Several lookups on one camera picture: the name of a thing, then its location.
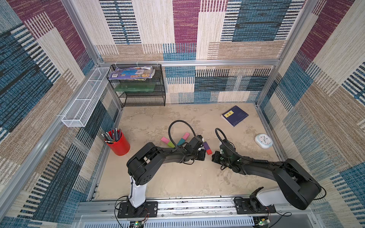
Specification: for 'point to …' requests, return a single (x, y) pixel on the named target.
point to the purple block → (206, 146)
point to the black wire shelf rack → (157, 98)
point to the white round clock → (264, 140)
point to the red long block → (209, 151)
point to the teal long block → (181, 141)
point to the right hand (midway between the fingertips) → (213, 157)
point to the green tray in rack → (143, 86)
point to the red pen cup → (116, 141)
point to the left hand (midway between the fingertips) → (206, 155)
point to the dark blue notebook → (234, 116)
